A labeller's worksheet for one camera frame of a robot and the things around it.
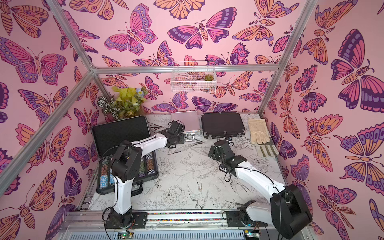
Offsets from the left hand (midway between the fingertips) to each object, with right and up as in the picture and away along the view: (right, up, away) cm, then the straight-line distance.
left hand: (183, 138), depth 101 cm
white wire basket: (+7, +40, -5) cm, 41 cm away
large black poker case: (-46, +2, -8) cm, 47 cm away
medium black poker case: (+26, +9, +9) cm, 29 cm away
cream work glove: (+54, +1, +5) cm, 54 cm away
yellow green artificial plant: (-36, +25, -4) cm, 43 cm away
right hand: (+21, -6, -14) cm, 26 cm away
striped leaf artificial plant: (-47, +21, -8) cm, 52 cm away
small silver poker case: (+3, +14, +17) cm, 23 cm away
